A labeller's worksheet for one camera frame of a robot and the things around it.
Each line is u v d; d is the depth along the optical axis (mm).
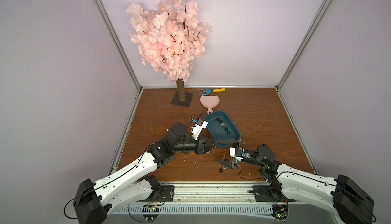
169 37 645
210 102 1105
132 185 580
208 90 1179
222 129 965
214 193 743
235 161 619
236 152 559
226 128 961
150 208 721
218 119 1007
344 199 406
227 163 620
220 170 807
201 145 590
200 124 623
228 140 654
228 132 946
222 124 975
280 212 699
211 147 639
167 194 729
